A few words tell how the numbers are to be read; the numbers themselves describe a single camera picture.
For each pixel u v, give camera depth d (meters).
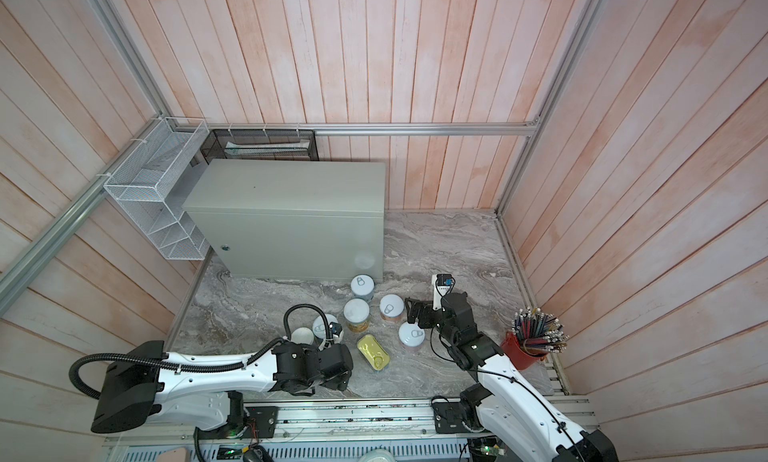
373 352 0.82
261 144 0.90
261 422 0.74
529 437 0.52
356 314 0.84
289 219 0.79
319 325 0.84
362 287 0.93
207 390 0.46
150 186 0.76
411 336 0.83
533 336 0.78
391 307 0.88
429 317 0.74
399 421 0.76
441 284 0.72
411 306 0.75
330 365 0.58
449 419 0.73
